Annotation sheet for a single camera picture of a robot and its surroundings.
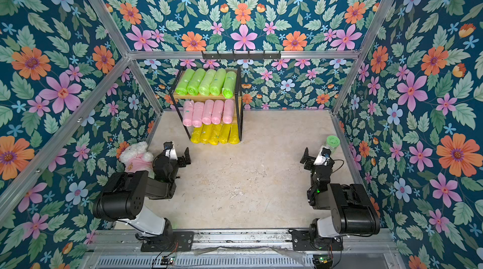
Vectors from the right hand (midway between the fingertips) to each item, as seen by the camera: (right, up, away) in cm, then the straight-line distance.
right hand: (318, 150), depth 87 cm
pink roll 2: (-58, +18, +4) cm, 61 cm away
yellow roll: (-52, +7, +14) cm, 54 cm away
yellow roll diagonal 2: (-57, +7, +15) cm, 59 cm away
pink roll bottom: (-43, +19, +4) cm, 47 cm away
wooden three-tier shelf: (-38, +15, +1) cm, 41 cm away
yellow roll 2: (-41, +5, +14) cm, 44 cm away
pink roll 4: (-48, +19, +4) cm, 52 cm away
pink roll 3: (-53, +18, +4) cm, 56 cm away
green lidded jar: (+10, +3, +6) cm, 12 cm away
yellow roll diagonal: (-62, +7, +14) cm, 64 cm away
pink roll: (-63, +18, +4) cm, 65 cm away
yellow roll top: (-47, +7, +16) cm, 50 cm away
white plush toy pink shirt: (-87, -4, +1) cm, 87 cm away
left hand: (-68, +1, +5) cm, 68 cm away
